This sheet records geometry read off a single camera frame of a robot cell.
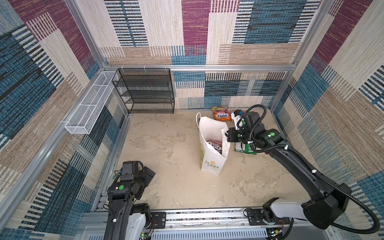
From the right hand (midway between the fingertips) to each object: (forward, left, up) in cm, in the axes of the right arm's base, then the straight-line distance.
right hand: (226, 135), depth 76 cm
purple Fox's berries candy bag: (+4, +3, -15) cm, 15 cm away
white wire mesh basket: (+3, +69, +10) cm, 70 cm away
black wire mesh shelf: (+47, +49, -8) cm, 69 cm away
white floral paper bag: (-9, +8, -7) cm, 14 cm away
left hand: (-14, +39, -13) cm, 44 cm away
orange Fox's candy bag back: (+36, -5, -22) cm, 42 cm away
